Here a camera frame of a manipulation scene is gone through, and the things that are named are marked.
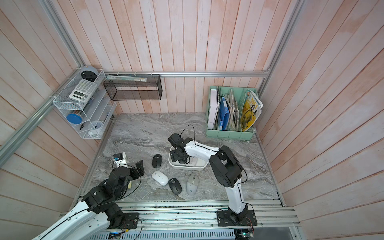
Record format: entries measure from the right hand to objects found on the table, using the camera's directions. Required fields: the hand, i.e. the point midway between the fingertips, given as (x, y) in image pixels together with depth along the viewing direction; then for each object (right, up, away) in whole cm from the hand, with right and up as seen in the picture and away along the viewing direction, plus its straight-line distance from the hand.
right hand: (179, 154), depth 95 cm
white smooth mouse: (-11, -12, -10) cm, 19 cm away
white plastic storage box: (+10, -5, -3) cm, 12 cm away
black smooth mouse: (-14, -4, -3) cm, 15 cm away
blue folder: (+29, +26, -1) cm, 39 cm away
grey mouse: (+8, -14, -13) cm, 21 cm away
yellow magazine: (+49, +30, +4) cm, 57 cm away
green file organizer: (+42, +41, +9) cm, 60 cm away
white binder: (+22, +30, -5) cm, 38 cm away
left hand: (-22, -2, -18) cm, 28 cm away
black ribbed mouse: (-1, -15, -13) cm, 20 cm away
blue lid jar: (-53, +22, -19) cm, 61 cm away
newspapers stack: (+35, +29, -3) cm, 46 cm away
